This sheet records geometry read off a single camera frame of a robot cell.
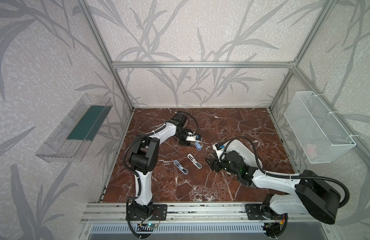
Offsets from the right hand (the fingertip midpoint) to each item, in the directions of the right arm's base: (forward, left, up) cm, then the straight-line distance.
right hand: (209, 151), depth 84 cm
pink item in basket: (-5, -49, +10) cm, 51 cm away
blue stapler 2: (-2, +8, -10) cm, 14 cm away
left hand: (+15, +9, -4) cm, 18 cm away
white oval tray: (+5, -23, -9) cm, 25 cm away
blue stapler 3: (+9, +6, -8) cm, 13 cm away
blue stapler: (-5, +17, -10) cm, 20 cm away
